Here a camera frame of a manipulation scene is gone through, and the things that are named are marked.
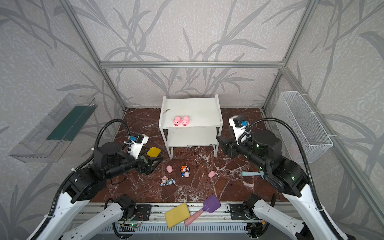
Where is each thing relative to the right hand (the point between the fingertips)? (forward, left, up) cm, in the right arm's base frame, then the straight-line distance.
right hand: (223, 129), depth 58 cm
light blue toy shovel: (-4, -21, -40) cm, 45 cm away
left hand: (-4, +27, -9) cm, 29 cm away
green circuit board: (-29, +42, -39) cm, 64 cm away
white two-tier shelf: (+9, +14, -7) cm, 18 cm away
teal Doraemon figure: (-9, +27, -38) cm, 47 cm away
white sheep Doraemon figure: (-5, +17, -38) cm, 42 cm away
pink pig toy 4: (-2, +28, -37) cm, 47 cm away
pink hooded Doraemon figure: (-9, +30, -38) cm, 49 cm away
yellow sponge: (-25, +21, -38) cm, 50 cm away
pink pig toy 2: (+8, +20, -4) cm, 22 cm away
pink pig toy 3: (-4, +3, -39) cm, 39 cm away
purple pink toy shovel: (-20, +4, -39) cm, 44 cm away
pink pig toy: (+8, +16, -4) cm, 18 cm away
